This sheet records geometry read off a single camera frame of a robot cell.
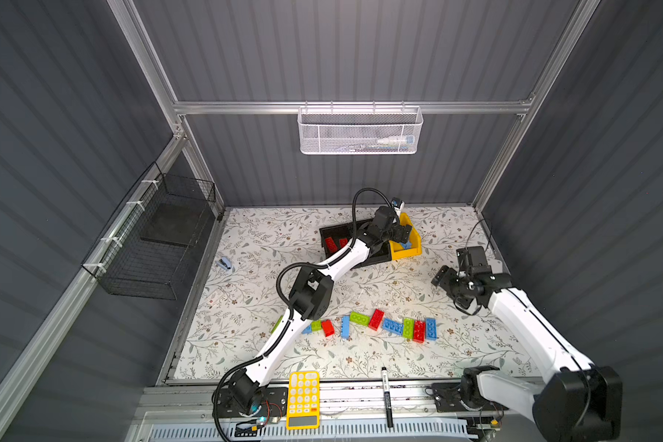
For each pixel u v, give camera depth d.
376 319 0.88
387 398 0.74
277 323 0.68
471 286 0.59
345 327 0.86
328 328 0.85
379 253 0.81
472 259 0.64
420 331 0.85
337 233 1.08
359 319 0.89
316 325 0.86
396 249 1.00
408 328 0.87
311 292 0.68
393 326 0.87
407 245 1.04
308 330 0.85
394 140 0.91
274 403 0.72
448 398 0.74
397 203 0.89
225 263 1.02
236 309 0.91
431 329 0.85
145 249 0.73
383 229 0.83
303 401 0.73
